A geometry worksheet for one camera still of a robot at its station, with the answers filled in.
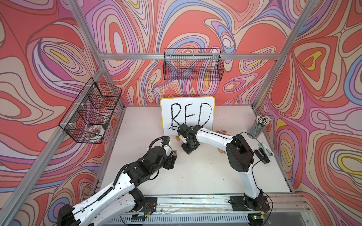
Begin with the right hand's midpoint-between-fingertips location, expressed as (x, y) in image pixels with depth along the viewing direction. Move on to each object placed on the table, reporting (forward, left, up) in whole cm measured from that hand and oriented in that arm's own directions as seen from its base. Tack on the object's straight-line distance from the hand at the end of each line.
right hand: (190, 153), depth 91 cm
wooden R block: (+1, +10, +1) cm, 10 cm away
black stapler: (-2, -48, -1) cm, 48 cm away
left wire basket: (+7, +56, +28) cm, 63 cm away
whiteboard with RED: (+19, -2, +20) cm, 28 cm away
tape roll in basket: (+2, +48, +27) cm, 55 cm away
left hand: (-8, +10, +14) cm, 19 cm away
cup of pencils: (+12, -45, +15) cm, 49 cm away
